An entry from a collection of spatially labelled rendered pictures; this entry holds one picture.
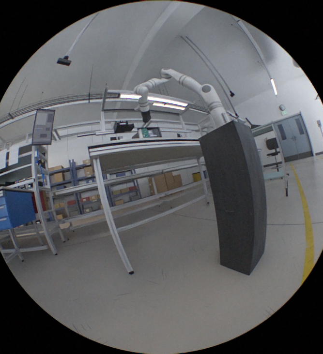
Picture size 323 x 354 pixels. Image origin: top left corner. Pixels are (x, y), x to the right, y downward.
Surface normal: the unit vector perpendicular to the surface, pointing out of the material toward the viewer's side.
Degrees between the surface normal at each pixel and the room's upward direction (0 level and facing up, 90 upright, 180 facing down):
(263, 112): 90
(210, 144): 90
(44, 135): 101
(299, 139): 90
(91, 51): 180
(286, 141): 90
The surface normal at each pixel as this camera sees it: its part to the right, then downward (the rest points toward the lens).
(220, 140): -0.87, 0.20
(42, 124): 0.83, -0.02
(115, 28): 0.24, 0.97
